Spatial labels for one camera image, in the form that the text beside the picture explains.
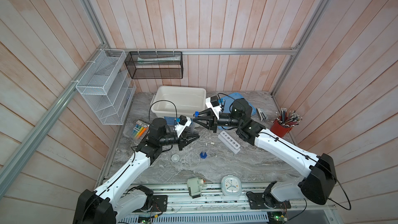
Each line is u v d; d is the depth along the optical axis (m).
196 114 0.62
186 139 0.65
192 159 0.88
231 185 0.76
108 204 0.39
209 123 0.60
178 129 0.64
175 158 0.86
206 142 0.95
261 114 1.07
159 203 0.73
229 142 0.90
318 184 0.39
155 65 1.04
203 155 0.89
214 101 0.54
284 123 0.86
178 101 1.22
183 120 0.61
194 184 0.75
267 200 0.66
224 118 0.59
